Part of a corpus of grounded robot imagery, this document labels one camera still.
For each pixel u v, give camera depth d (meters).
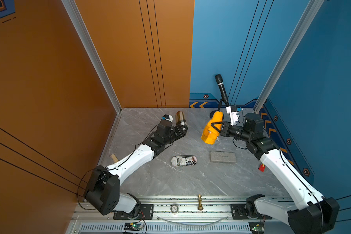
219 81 0.97
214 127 0.70
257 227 0.71
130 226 0.71
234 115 0.64
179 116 0.83
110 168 0.45
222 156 0.90
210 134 0.70
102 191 0.42
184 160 0.88
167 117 0.75
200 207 0.74
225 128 0.64
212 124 0.70
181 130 0.72
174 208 0.70
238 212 0.72
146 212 0.74
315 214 0.37
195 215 0.73
